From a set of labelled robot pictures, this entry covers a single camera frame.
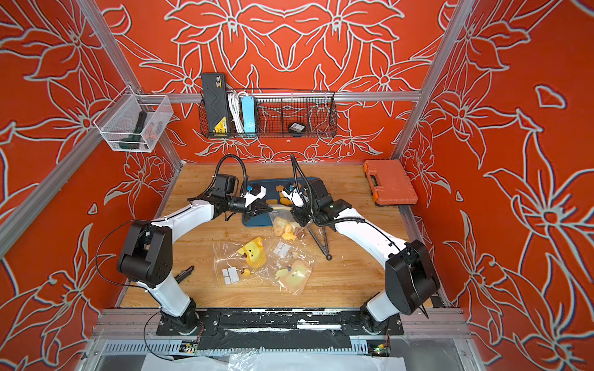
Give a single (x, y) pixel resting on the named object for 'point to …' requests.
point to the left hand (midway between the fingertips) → (271, 206)
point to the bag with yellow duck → (235, 263)
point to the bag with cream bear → (285, 223)
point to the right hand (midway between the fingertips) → (288, 209)
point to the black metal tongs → (325, 249)
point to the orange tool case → (390, 182)
